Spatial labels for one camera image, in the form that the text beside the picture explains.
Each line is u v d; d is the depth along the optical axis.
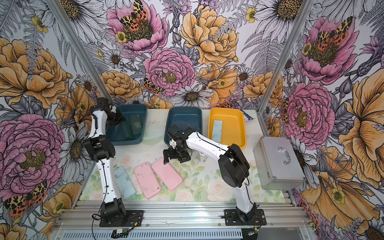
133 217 0.74
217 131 1.07
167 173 0.87
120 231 0.70
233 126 1.09
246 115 1.18
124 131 1.00
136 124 1.11
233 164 0.50
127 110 1.11
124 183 0.85
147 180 0.85
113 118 0.94
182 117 1.18
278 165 0.78
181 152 0.73
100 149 0.70
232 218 0.68
